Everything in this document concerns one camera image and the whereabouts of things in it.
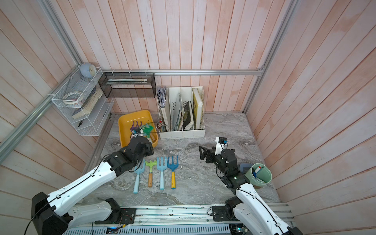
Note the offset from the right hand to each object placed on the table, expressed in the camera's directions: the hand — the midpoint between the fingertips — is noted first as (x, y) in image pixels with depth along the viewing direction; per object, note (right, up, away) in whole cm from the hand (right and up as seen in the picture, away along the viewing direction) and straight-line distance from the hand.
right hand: (205, 146), depth 80 cm
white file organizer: (-12, +18, +12) cm, 25 cm away
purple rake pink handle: (-51, +10, +30) cm, 60 cm away
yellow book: (-4, +23, +11) cm, 25 cm away
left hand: (-30, 0, -1) cm, 30 cm away
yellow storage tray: (-59, +15, +34) cm, 69 cm away
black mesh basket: (-53, +41, +24) cm, 71 cm away
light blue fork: (-26, -15, +11) cm, 32 cm away
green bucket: (+29, -16, -1) cm, 33 cm away
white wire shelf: (-66, +12, +2) cm, 67 cm away
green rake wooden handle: (-33, -19, +7) cm, 38 cm away
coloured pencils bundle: (-27, +11, +10) cm, 31 cm away
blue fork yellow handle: (-19, -18, +8) cm, 27 cm away
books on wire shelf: (-66, +29, +4) cm, 72 cm away
